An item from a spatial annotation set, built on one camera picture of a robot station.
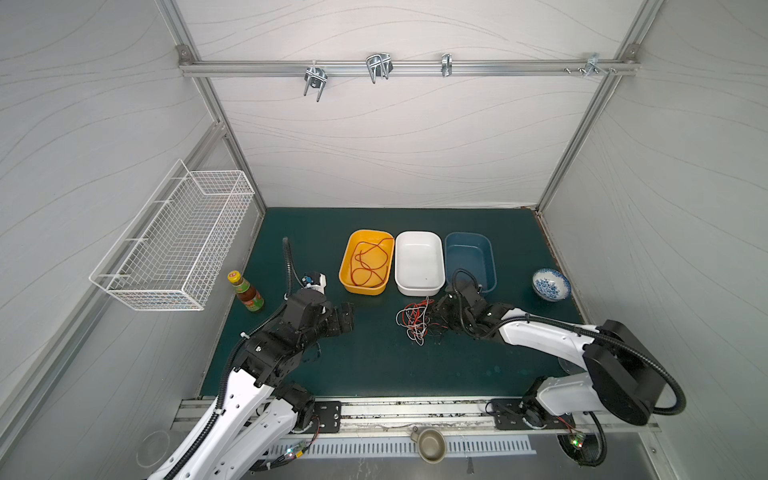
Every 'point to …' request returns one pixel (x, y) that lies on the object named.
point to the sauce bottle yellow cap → (250, 297)
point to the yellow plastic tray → (375, 236)
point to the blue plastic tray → (469, 257)
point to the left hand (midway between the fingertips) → (342, 303)
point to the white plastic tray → (419, 263)
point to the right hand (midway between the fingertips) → (435, 299)
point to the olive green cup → (431, 444)
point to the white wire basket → (171, 255)
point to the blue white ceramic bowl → (551, 285)
